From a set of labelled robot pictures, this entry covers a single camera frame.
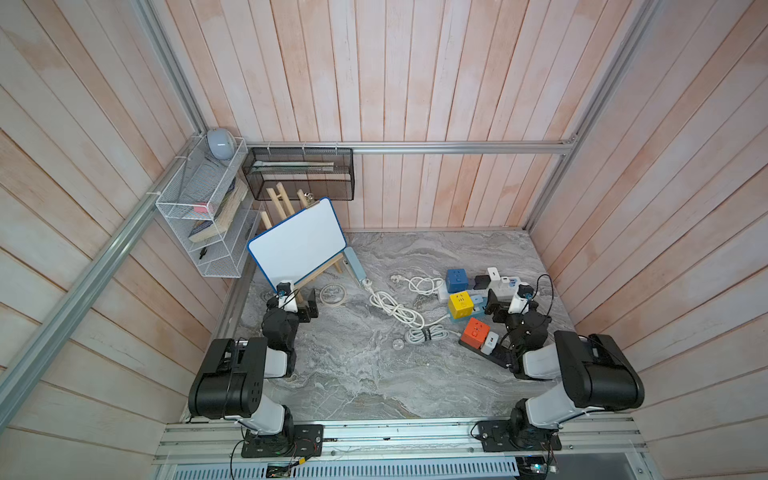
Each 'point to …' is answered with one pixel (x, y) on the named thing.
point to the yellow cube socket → (461, 305)
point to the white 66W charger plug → (490, 343)
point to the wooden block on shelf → (224, 217)
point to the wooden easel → (285, 212)
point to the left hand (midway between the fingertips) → (300, 292)
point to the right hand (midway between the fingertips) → (505, 289)
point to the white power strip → (503, 288)
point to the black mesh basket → (322, 173)
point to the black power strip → (498, 356)
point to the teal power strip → (479, 303)
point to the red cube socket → (475, 333)
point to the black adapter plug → (482, 282)
